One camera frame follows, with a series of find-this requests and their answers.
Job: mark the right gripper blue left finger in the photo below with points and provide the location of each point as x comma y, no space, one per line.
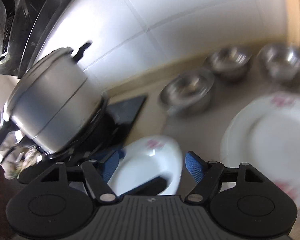
97,173

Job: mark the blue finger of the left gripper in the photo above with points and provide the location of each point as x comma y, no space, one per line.
150,188

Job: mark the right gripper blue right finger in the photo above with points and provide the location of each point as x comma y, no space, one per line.
206,175

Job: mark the steel bowl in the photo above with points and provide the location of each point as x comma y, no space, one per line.
189,93
230,64
280,63

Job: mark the black glass gas stove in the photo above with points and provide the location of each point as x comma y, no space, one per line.
105,133

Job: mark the large aluminium steamer pot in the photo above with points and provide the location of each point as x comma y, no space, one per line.
54,102

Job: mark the black range hood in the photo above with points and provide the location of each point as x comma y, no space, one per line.
24,28

